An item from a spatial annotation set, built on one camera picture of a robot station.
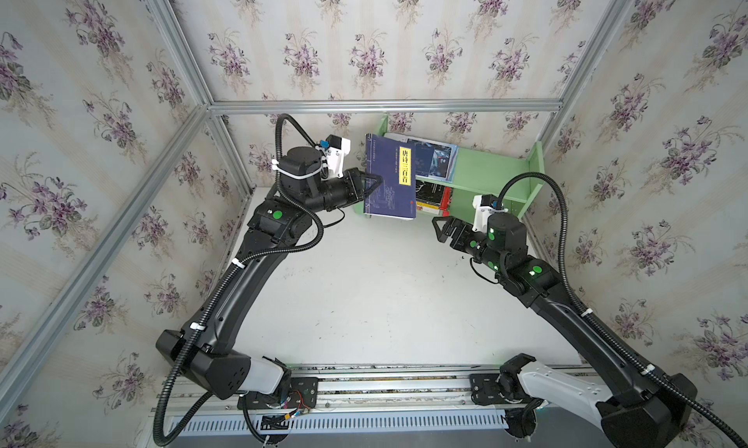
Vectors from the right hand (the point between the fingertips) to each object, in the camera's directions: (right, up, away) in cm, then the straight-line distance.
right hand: (441, 224), depth 72 cm
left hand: (-16, +11, -11) cm, 22 cm away
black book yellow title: (+1, +9, +23) cm, 25 cm away
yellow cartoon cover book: (+1, +5, +23) cm, 23 cm away
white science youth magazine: (+1, +20, +18) cm, 27 cm away
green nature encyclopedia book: (+7, +7, +24) cm, 25 cm away
